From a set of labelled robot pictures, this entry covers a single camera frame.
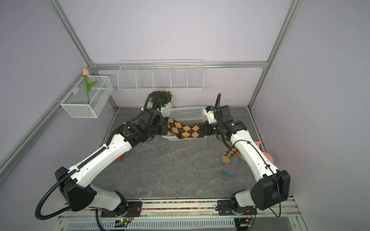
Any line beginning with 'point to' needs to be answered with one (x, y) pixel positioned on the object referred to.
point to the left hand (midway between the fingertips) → (166, 126)
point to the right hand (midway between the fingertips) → (201, 127)
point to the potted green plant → (163, 99)
